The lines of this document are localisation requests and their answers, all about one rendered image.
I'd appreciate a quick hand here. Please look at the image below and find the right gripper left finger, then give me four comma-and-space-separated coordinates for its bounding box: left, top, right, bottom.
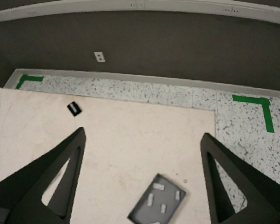
0, 127, 87, 224

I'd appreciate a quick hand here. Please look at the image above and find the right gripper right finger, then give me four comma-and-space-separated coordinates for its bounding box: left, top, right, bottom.
200, 132, 280, 224

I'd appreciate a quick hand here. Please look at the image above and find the dark grey tray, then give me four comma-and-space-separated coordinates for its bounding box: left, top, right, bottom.
127, 172, 187, 224

